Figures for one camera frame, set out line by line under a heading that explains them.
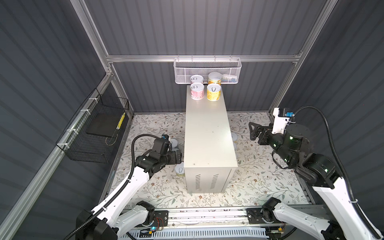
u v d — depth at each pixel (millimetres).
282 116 471
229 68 912
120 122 785
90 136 721
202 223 732
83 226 366
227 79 883
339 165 407
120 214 445
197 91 764
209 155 580
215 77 791
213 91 753
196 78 823
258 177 870
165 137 709
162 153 608
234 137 984
